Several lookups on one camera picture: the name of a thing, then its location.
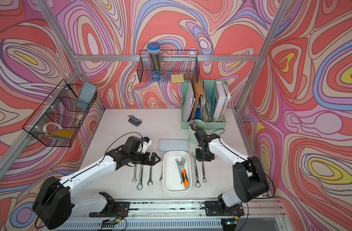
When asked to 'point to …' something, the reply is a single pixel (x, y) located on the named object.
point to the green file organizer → (206, 100)
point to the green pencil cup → (201, 125)
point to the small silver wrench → (134, 178)
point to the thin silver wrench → (161, 178)
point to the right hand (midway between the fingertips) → (203, 162)
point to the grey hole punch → (134, 121)
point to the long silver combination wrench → (140, 186)
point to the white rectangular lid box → (173, 144)
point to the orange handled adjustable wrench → (184, 173)
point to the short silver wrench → (204, 179)
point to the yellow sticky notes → (177, 78)
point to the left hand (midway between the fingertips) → (156, 159)
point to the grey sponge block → (87, 93)
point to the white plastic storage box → (171, 176)
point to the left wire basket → (56, 121)
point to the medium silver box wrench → (179, 169)
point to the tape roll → (45, 126)
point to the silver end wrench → (150, 181)
